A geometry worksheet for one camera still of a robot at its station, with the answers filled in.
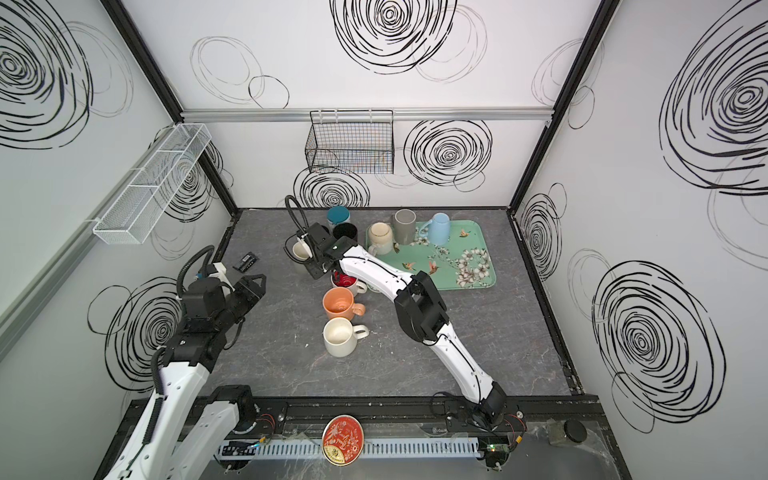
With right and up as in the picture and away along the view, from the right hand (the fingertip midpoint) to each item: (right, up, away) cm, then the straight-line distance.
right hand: (310, 263), depth 92 cm
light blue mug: (+42, +11, +11) cm, 44 cm away
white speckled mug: (+10, -21, -6) cm, 24 cm away
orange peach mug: (+9, -12, -1) cm, 15 cm away
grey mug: (+30, +12, +10) cm, 34 cm away
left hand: (-8, -3, -15) cm, 17 cm away
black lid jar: (+63, -34, -28) cm, 77 cm away
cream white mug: (+9, -6, +3) cm, 12 cm away
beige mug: (+22, +8, +9) cm, 25 cm away
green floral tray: (+51, -1, +12) cm, 53 cm away
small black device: (-25, -1, +10) cm, 27 cm away
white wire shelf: (-39, +12, -21) cm, 46 cm away
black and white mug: (+10, +10, +7) cm, 16 cm away
